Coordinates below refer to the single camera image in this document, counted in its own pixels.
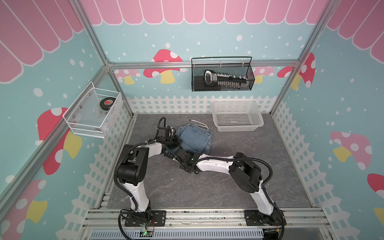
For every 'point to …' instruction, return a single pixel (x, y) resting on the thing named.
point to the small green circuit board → (147, 234)
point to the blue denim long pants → (194, 138)
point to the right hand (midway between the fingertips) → (194, 163)
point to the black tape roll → (106, 102)
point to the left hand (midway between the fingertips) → (180, 148)
